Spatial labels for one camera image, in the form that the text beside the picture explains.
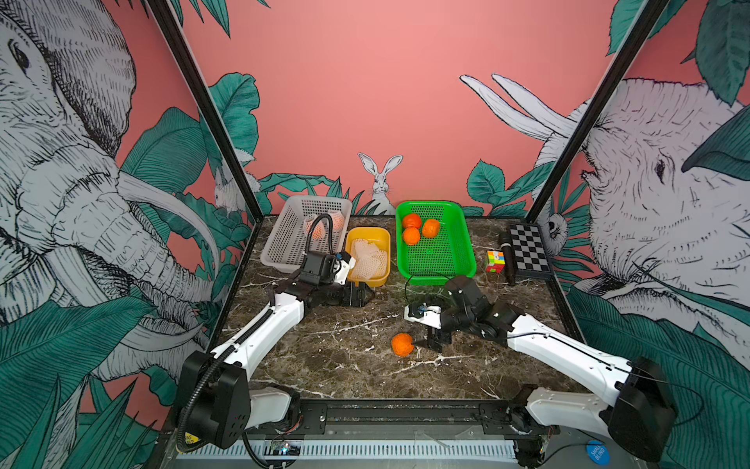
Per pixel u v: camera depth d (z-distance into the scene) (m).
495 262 1.01
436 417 0.76
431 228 1.11
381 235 1.11
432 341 0.68
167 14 0.70
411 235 1.08
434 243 1.11
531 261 1.04
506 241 1.10
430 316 0.66
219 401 0.40
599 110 0.87
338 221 1.10
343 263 0.76
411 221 1.11
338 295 0.72
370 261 0.97
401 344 0.82
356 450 0.70
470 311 0.60
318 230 1.11
